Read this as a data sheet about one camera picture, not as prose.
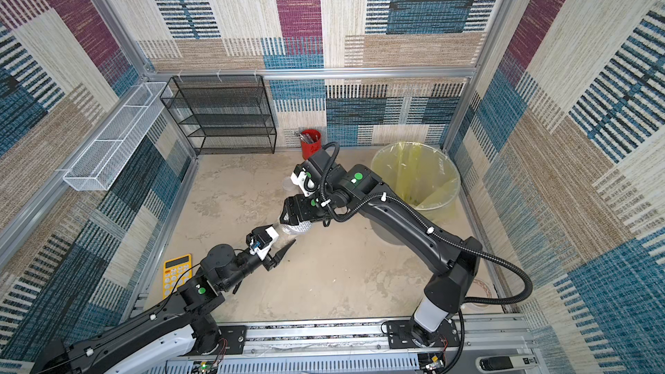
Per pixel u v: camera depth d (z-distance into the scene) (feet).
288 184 3.42
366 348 2.39
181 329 1.81
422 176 2.75
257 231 2.24
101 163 2.34
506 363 2.18
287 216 1.95
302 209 1.93
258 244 1.95
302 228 2.13
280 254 2.20
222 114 3.56
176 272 2.78
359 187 1.57
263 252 2.07
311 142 3.52
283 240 2.18
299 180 2.09
